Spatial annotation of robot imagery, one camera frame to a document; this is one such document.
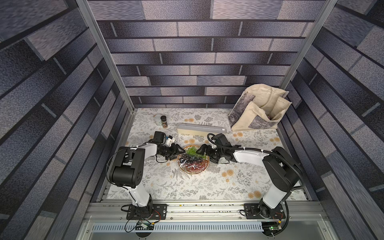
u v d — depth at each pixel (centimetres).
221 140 73
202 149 82
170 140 90
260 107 107
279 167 47
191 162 88
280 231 68
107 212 76
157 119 106
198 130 102
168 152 82
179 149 87
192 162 87
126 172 47
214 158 81
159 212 73
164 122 104
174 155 84
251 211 73
